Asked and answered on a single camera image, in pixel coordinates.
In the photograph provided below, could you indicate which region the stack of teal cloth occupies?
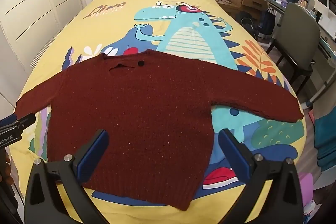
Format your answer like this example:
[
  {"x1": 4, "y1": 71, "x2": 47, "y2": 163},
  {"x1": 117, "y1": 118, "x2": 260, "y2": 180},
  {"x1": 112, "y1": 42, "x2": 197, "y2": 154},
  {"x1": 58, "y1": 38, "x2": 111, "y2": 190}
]
[{"x1": 314, "y1": 106, "x2": 336, "y2": 172}]

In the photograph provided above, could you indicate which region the dark blue bag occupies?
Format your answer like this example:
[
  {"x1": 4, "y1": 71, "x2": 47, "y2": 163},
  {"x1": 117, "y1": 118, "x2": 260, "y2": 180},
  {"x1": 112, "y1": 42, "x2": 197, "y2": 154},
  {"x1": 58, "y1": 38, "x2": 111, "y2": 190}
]
[{"x1": 259, "y1": 7, "x2": 276, "y2": 41}]

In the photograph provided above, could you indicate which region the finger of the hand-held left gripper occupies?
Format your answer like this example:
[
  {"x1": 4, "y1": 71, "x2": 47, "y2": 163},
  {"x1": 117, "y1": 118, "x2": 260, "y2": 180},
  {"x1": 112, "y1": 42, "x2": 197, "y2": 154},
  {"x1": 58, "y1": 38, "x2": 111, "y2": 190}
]
[
  {"x1": 0, "y1": 114, "x2": 17, "y2": 127},
  {"x1": 14, "y1": 113, "x2": 36, "y2": 132}
]

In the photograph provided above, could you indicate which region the black bag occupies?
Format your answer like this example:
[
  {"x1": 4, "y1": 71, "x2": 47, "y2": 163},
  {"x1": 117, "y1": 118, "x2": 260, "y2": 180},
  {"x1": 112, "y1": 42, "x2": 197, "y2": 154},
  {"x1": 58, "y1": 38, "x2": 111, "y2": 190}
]
[{"x1": 236, "y1": 11, "x2": 263, "y2": 35}]

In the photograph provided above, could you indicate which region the grey chair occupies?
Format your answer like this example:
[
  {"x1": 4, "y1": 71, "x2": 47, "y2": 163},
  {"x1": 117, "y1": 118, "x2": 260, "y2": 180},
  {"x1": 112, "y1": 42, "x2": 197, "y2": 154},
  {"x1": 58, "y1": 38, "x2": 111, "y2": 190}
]
[{"x1": 266, "y1": 2, "x2": 322, "y2": 93}]

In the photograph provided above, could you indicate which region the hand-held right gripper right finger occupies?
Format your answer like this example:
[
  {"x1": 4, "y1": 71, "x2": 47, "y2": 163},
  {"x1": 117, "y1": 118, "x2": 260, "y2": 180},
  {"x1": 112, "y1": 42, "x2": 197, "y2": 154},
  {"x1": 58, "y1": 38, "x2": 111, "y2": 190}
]
[{"x1": 218, "y1": 128, "x2": 306, "y2": 224}]

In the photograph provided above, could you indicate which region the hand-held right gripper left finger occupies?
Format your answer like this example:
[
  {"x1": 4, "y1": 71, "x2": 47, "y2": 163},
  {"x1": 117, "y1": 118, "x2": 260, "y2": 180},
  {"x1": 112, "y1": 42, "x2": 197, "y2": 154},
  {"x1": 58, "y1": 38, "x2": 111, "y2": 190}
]
[{"x1": 24, "y1": 129, "x2": 109, "y2": 224}]

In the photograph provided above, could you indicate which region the pink plastic item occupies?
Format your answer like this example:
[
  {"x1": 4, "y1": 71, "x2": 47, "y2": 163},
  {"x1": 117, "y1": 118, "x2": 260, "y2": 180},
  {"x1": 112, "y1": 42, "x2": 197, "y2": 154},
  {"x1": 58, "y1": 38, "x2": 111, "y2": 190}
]
[{"x1": 299, "y1": 172, "x2": 316, "y2": 214}]

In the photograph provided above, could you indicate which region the dark red knitted sweater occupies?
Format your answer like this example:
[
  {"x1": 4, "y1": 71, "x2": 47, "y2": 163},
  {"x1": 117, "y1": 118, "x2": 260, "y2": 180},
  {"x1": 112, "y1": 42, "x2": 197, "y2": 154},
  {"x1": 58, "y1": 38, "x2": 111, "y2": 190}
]
[{"x1": 14, "y1": 49, "x2": 304, "y2": 211}]

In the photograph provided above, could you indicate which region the person's left hand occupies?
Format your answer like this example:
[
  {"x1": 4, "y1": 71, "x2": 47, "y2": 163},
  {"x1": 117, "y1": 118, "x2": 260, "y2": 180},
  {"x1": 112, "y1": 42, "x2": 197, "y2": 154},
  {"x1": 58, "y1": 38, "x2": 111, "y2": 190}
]
[{"x1": 0, "y1": 151, "x2": 13, "y2": 185}]

